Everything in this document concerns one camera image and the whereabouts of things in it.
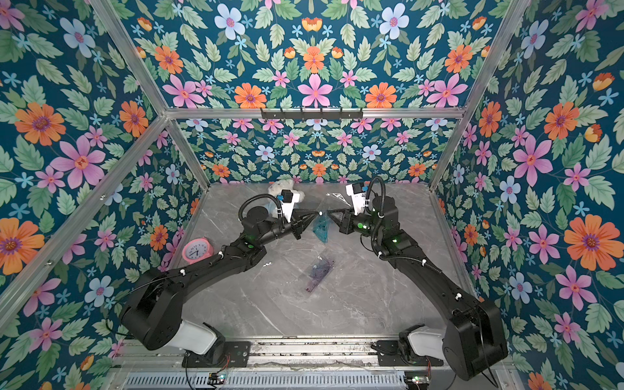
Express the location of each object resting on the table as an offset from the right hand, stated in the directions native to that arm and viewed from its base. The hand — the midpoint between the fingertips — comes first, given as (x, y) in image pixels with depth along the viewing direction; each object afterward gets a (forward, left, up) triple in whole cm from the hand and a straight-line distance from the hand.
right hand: (335, 208), depth 74 cm
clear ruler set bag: (-6, +6, -30) cm, 31 cm away
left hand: (-1, +5, -1) cm, 6 cm away
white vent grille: (-42, +19, -30) cm, 55 cm away
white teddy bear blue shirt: (+25, +27, -18) cm, 41 cm away
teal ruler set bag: (-3, +4, -5) cm, 7 cm away
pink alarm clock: (-1, +55, -26) cm, 61 cm away
